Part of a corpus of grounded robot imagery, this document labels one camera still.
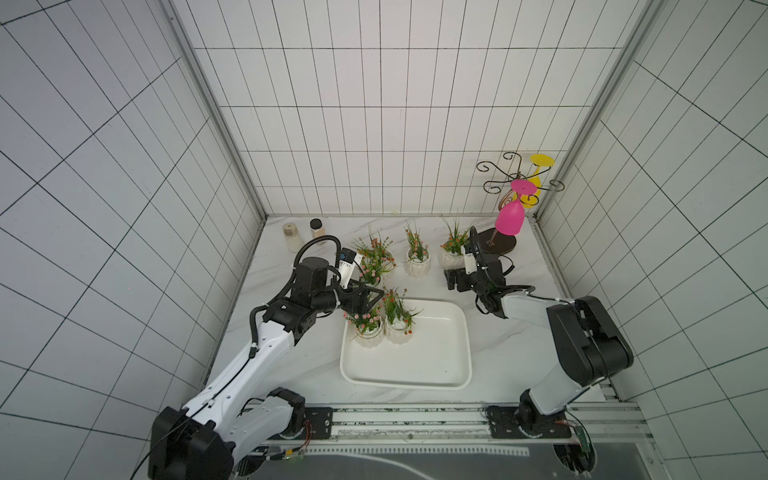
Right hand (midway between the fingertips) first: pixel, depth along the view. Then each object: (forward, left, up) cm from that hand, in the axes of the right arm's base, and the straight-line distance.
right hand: (464, 262), depth 97 cm
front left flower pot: (-11, +29, +9) cm, 33 cm away
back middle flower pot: (-2, +16, +7) cm, 17 cm away
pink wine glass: (+8, -13, +15) cm, 21 cm away
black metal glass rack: (+13, -14, -4) cm, 19 cm away
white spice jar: (+5, +59, +4) cm, 60 cm away
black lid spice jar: (+10, +52, +2) cm, 53 cm away
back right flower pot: (+4, +4, 0) cm, 6 cm away
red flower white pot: (-21, +21, 0) cm, 29 cm away
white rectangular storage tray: (-29, +9, -7) cm, 31 cm away
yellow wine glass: (+21, -21, +26) cm, 39 cm away
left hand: (-21, +29, +13) cm, 38 cm away
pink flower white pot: (-26, +29, +6) cm, 40 cm away
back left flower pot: (-6, +28, +8) cm, 30 cm away
